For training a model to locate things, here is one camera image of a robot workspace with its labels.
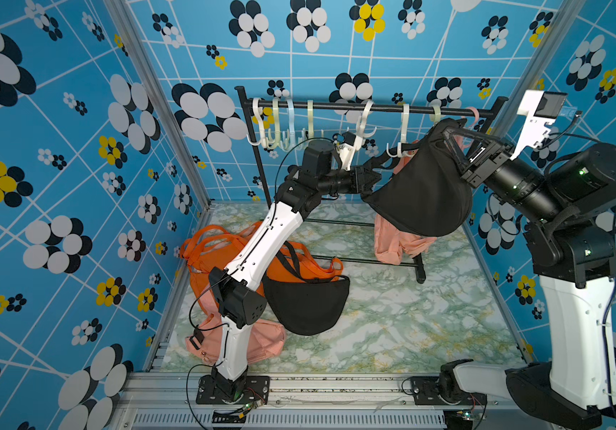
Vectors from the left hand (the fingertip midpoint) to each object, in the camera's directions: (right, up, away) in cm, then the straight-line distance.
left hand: (384, 174), depth 67 cm
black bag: (-21, -40, +22) cm, 50 cm away
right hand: (+5, +3, -24) cm, 25 cm away
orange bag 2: (-25, -26, +27) cm, 45 cm away
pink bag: (-32, -46, +11) cm, 57 cm away
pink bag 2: (+7, -19, +18) cm, 27 cm away
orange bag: (-59, -21, +38) cm, 73 cm away
